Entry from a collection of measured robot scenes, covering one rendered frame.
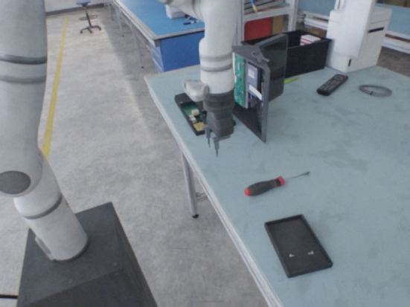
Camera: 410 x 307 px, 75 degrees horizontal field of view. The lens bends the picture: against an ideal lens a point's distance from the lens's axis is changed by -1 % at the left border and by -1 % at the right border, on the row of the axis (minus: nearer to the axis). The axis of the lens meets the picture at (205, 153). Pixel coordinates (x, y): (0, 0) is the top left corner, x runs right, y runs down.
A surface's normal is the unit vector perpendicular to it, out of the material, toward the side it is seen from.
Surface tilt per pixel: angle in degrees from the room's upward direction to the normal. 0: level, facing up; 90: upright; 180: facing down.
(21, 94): 99
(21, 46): 76
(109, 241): 0
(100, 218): 0
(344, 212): 0
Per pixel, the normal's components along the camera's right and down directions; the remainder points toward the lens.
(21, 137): 0.63, 0.48
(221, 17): 0.33, 0.76
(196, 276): -0.08, -0.79
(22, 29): 0.70, 0.02
